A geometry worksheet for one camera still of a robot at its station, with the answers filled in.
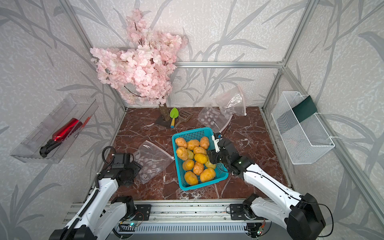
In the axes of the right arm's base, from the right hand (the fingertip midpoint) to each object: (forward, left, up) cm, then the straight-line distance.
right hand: (210, 150), depth 81 cm
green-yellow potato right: (-4, 0, -10) cm, 11 cm away
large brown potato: (-10, +2, -8) cm, 13 cm away
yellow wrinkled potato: (-2, +5, -5) cm, 8 cm away
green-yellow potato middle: (+2, +11, -9) cm, 14 cm away
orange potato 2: (-6, +12, -6) cm, 15 cm away
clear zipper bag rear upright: (+43, -18, -4) cm, 47 cm away
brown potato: (+8, +17, -5) cm, 20 cm away
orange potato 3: (-7, +7, -8) cm, 12 cm away
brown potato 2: (+9, +10, -8) cm, 16 cm away
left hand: (-7, +41, -10) cm, 43 cm away
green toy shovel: (+40, +27, -13) cm, 50 cm away
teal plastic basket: (-9, -6, -10) cm, 15 cm away
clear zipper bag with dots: (+1, +35, -14) cm, 38 cm away
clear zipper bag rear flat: (+34, -5, -13) cm, 37 cm away
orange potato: (0, +16, -2) cm, 16 cm away
